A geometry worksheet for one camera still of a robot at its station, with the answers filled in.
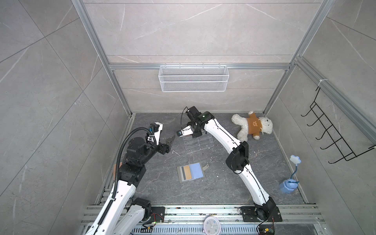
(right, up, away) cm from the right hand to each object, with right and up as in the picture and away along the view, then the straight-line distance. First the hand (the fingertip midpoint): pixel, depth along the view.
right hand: (192, 129), depth 95 cm
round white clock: (+9, -46, -27) cm, 54 cm away
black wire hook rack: (+63, -9, -37) cm, 73 cm away
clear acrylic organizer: (0, -11, +4) cm, 12 cm away
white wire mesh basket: (+1, +35, +5) cm, 35 cm away
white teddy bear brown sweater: (+42, +2, +6) cm, 43 cm away
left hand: (-12, -1, -26) cm, 29 cm away
